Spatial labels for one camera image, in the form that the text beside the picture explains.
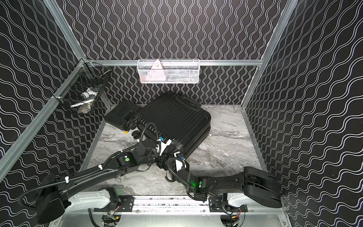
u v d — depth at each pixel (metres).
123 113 1.08
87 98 0.86
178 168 0.65
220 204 0.73
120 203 0.73
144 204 0.76
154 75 0.88
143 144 0.57
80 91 0.92
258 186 0.42
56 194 0.40
